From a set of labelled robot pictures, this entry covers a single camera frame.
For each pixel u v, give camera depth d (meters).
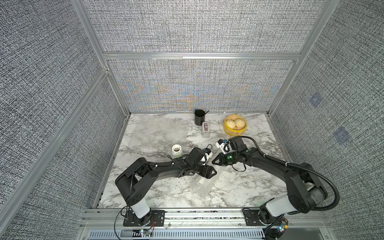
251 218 0.73
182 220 0.74
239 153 0.70
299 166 0.47
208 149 0.78
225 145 0.80
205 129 1.06
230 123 1.06
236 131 1.03
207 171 0.75
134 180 0.48
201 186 0.76
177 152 0.79
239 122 1.06
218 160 0.76
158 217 0.73
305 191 0.44
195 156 0.69
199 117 1.09
